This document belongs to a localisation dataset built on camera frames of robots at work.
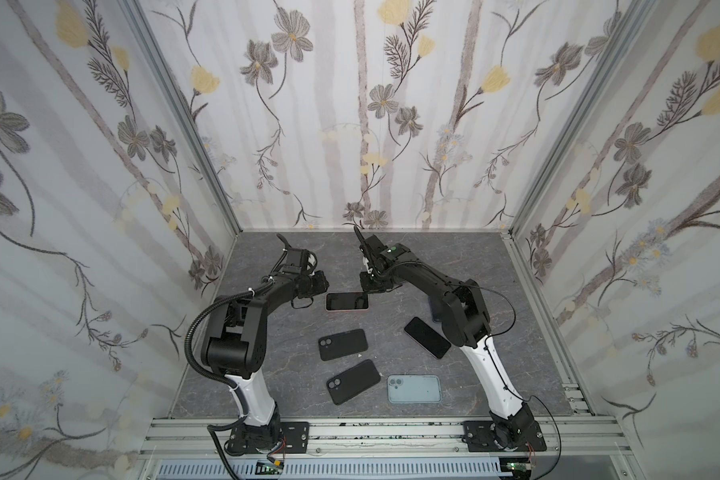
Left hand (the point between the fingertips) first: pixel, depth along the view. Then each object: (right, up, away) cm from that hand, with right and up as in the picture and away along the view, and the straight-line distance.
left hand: (323, 275), depth 97 cm
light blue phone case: (+28, -31, -15) cm, 44 cm away
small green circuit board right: (+51, -45, -27) cm, 73 cm away
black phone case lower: (+10, -30, -13) cm, 34 cm away
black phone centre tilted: (+33, -19, -7) cm, 38 cm away
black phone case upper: (+7, -21, -5) cm, 23 cm away
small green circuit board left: (-11, -46, -25) cm, 54 cm away
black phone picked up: (+8, -9, 0) cm, 12 cm away
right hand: (+13, -1, 0) cm, 13 cm away
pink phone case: (+7, -12, 0) cm, 14 cm away
